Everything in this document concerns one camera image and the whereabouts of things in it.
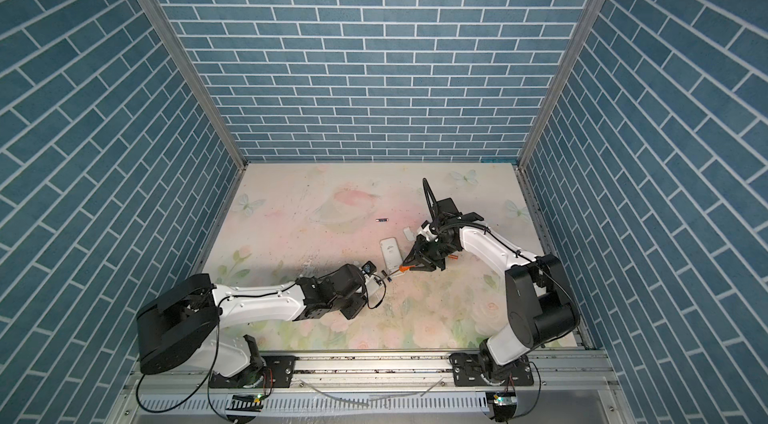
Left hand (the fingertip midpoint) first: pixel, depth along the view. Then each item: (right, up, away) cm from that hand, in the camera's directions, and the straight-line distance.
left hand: (362, 297), depth 86 cm
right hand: (+12, +11, -4) cm, 17 cm away
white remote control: (+8, +11, +7) cm, 16 cm away
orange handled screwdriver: (+12, +9, -4) cm, 15 cm away
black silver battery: (+5, +21, +16) cm, 27 cm away
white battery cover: (+14, +16, +14) cm, 26 cm away
